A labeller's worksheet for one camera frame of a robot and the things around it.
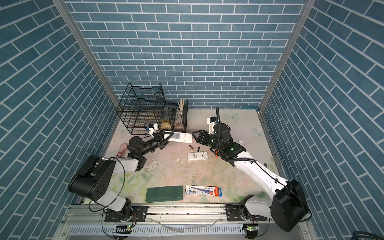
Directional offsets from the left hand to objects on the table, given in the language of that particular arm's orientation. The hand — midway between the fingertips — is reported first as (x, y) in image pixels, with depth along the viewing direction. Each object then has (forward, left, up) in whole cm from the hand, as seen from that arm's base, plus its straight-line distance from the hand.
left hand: (173, 136), depth 79 cm
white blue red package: (-22, -18, -21) cm, 35 cm away
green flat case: (-23, +5, -20) cm, 31 cm away
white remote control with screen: (0, -5, -1) cm, 5 cm away
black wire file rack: (+46, +35, -23) cm, 62 cm away
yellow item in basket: (+24, +10, -20) cm, 33 cm away
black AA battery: (+6, -9, -21) cm, 24 cm away
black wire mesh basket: (+26, +3, -12) cm, 29 cm away
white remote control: (-1, -13, -20) cm, 24 cm away
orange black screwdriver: (-2, -25, -20) cm, 32 cm away
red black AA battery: (+3, -14, -21) cm, 25 cm away
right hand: (0, -11, +3) cm, 11 cm away
